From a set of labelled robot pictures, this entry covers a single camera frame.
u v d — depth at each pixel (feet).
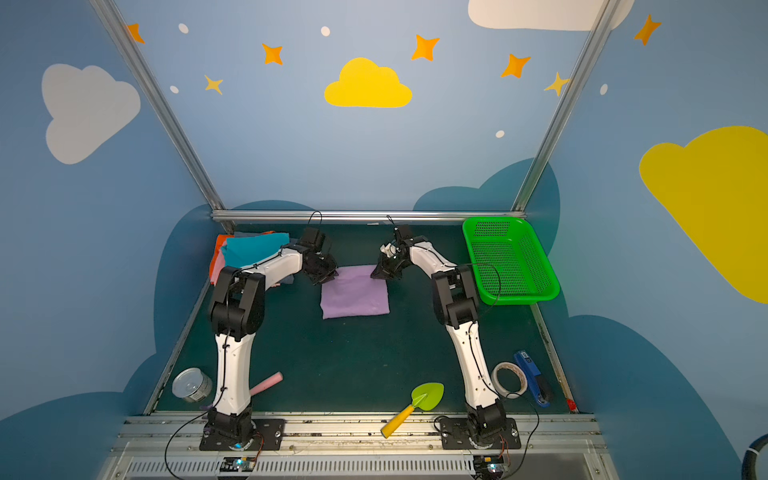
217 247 3.62
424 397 2.57
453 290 2.26
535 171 3.35
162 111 2.81
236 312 1.88
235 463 2.34
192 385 2.51
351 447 2.40
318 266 3.00
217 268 3.40
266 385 2.67
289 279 2.41
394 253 3.29
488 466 2.33
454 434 2.45
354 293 3.27
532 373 2.65
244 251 3.42
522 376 2.72
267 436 2.45
